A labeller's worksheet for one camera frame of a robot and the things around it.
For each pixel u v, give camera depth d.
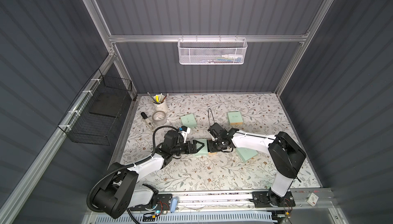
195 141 0.75
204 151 0.88
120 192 0.42
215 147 0.79
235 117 1.03
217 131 0.72
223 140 0.66
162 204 0.72
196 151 0.74
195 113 1.09
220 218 0.77
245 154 0.86
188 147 0.74
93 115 0.72
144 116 1.02
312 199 0.73
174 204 0.71
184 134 0.79
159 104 1.00
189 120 1.02
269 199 0.67
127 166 0.47
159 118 1.06
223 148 0.77
